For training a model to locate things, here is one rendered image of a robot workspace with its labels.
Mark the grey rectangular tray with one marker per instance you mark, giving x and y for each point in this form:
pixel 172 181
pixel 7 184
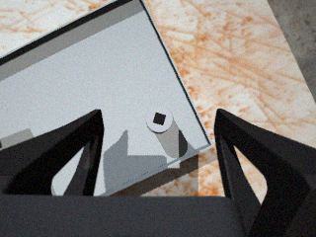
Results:
pixel 114 59

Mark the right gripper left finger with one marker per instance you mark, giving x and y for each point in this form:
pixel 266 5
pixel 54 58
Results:
pixel 28 168

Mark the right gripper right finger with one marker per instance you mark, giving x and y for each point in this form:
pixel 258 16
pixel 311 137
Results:
pixel 289 167

